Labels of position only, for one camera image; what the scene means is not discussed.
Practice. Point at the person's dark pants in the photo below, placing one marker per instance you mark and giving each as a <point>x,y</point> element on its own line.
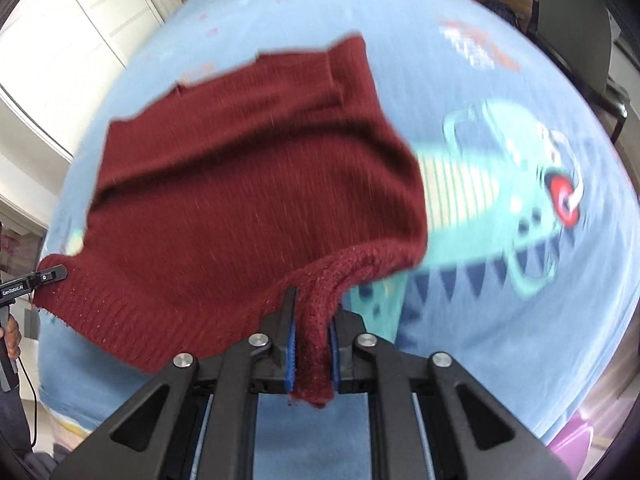
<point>12,425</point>

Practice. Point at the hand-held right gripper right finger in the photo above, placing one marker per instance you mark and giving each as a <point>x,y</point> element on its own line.
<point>334,360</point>

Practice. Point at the bed with blue printed sheet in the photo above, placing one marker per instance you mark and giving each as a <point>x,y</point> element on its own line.
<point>500,335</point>

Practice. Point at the white wardrobe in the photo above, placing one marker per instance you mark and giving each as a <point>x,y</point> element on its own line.
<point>50,60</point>

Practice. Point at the grey chair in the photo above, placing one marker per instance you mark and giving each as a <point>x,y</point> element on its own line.
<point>575,15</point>

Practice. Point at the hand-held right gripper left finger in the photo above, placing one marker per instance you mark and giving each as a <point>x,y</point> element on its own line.
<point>290,360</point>

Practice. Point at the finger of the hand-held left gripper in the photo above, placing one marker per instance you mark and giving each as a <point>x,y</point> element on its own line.
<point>52,275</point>

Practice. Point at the black bag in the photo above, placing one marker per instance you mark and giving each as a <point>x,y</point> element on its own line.
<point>505,12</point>

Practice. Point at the dark red knitted sweater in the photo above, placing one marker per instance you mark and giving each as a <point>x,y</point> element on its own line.
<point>225,185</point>

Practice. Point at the person's left hand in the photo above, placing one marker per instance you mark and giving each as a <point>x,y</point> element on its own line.
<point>12,340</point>

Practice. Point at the purple plastic bin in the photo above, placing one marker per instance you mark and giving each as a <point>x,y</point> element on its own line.
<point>572,435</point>

